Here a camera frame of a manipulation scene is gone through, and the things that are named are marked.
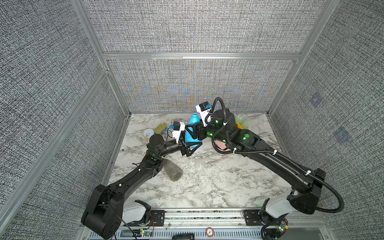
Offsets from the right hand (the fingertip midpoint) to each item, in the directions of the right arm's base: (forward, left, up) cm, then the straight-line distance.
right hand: (190, 120), depth 64 cm
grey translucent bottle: (-12, +9, -29) cm, 33 cm away
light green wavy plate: (+29, -37, -34) cm, 58 cm away
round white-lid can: (+17, +29, -33) cm, 47 cm away
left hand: (-4, -5, -8) cm, 10 cm away
